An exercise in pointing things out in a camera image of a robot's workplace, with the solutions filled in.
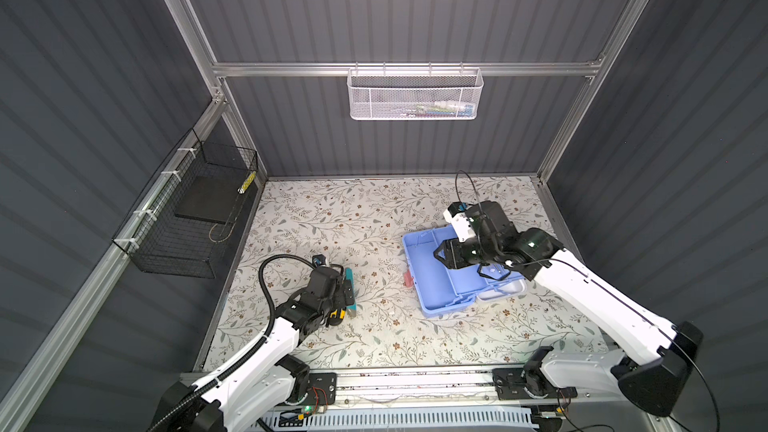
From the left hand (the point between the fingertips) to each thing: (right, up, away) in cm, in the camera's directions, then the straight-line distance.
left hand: (336, 288), depth 85 cm
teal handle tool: (+4, -6, -1) cm, 8 cm away
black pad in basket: (-32, +26, -9) cm, 42 cm away
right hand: (+29, +12, -12) cm, 33 cm away
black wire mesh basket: (-35, +19, -14) cm, 42 cm away
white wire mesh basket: (+26, +71, +38) cm, 84 cm away
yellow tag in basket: (-24, +30, -3) cm, 39 cm away
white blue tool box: (+32, -2, +4) cm, 32 cm away
